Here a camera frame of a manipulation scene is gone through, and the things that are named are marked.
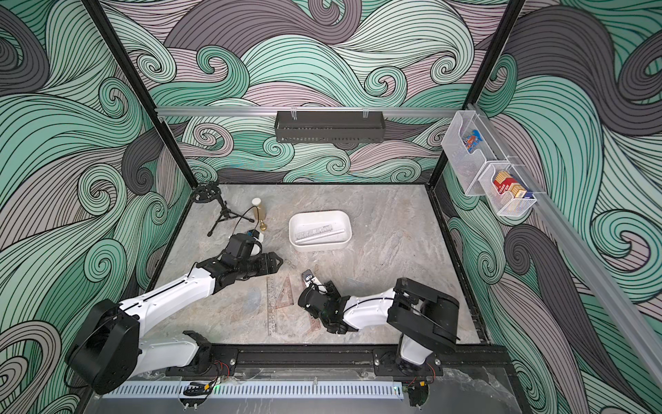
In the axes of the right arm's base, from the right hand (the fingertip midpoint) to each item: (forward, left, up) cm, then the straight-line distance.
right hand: (319, 290), depth 87 cm
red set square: (-3, +12, 0) cm, 12 cm away
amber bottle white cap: (+34, +26, +2) cm, 43 cm away
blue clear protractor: (-3, +22, 0) cm, 23 cm away
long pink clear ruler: (-6, +16, 0) cm, 17 cm away
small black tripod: (+25, +38, +24) cm, 51 cm away
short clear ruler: (+25, +4, 0) cm, 25 cm away
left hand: (+7, +15, +9) cm, 19 cm away
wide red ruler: (-11, +1, 0) cm, 11 cm away
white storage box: (+30, +8, +1) cm, 31 cm away
